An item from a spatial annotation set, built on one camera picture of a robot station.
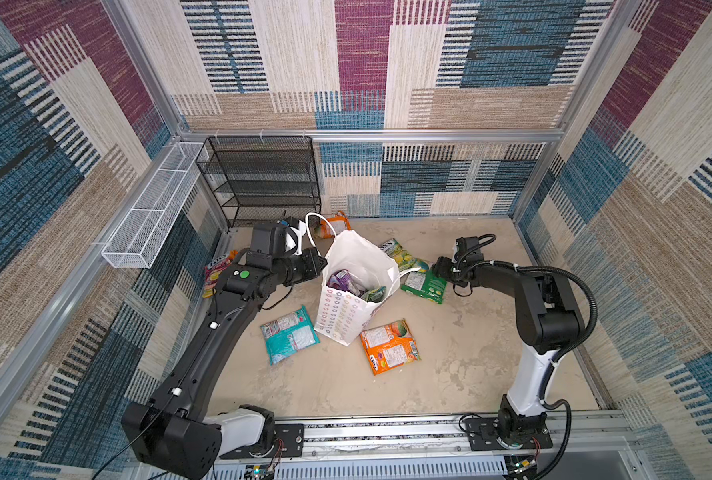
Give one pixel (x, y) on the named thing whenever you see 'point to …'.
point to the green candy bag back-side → (425, 284)
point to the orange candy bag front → (389, 346)
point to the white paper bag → (359, 278)
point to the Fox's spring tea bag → (405, 260)
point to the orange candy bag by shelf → (339, 223)
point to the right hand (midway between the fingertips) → (440, 275)
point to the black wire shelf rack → (262, 180)
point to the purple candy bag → (343, 279)
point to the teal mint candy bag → (289, 334)
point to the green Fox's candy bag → (375, 296)
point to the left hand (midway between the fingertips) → (329, 257)
